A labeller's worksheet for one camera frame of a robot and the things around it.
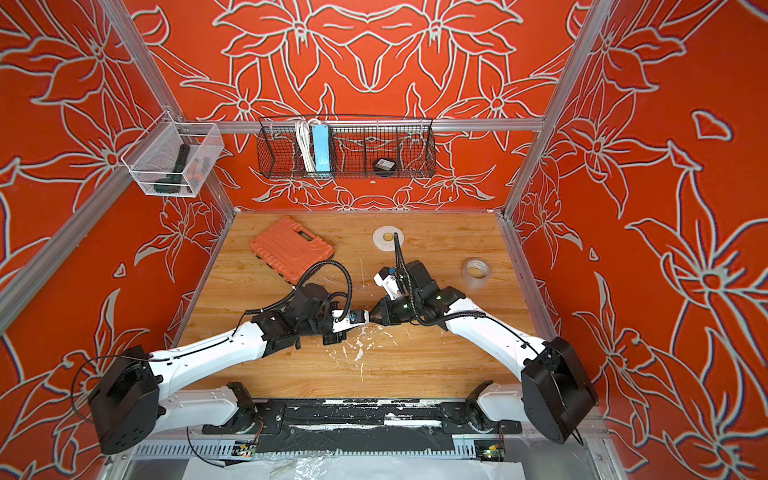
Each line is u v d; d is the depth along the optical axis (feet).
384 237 3.62
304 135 2.88
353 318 2.15
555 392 1.30
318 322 2.19
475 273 3.29
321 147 2.94
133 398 1.32
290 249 3.32
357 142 3.17
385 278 2.40
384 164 3.13
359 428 2.39
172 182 2.61
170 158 2.94
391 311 2.25
